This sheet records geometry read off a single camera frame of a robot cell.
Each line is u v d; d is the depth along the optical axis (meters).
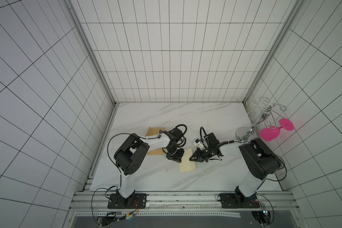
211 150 0.75
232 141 0.63
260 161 0.48
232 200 0.73
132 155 0.49
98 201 0.74
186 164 0.85
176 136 0.76
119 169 0.52
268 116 0.77
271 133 0.80
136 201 0.72
